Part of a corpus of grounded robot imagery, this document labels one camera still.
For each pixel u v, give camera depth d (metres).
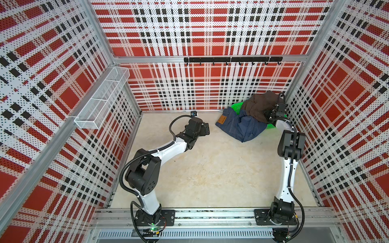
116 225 0.73
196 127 0.69
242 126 0.98
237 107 1.21
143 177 0.47
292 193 0.65
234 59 0.90
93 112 0.91
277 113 0.91
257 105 1.09
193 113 0.79
